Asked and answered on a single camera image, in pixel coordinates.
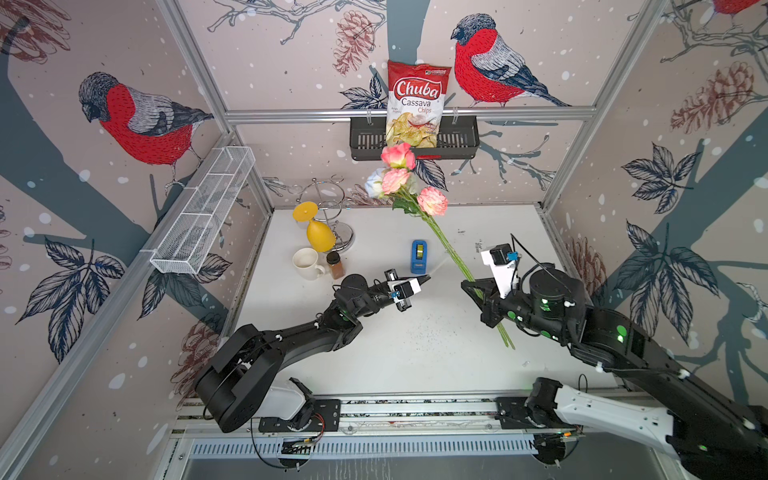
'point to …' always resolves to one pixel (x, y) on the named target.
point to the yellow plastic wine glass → (319, 236)
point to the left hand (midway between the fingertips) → (430, 269)
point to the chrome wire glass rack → (328, 195)
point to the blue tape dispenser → (419, 257)
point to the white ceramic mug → (305, 263)
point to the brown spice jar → (333, 258)
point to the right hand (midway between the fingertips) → (463, 282)
